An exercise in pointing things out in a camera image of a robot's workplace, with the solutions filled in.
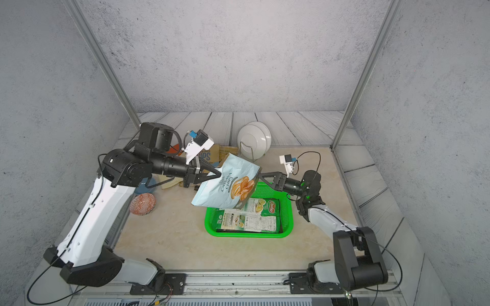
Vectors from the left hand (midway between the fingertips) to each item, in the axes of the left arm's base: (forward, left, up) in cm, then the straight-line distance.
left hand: (220, 174), depth 56 cm
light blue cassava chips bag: (+2, -3, -10) cm, 11 cm away
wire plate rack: (+39, -10, -30) cm, 51 cm away
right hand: (+9, -13, -15) cm, 22 cm away
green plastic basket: (-2, +8, -34) cm, 35 cm away
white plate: (+43, -12, -26) cm, 51 cm away
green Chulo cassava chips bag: (+5, -13, -37) cm, 40 cm away
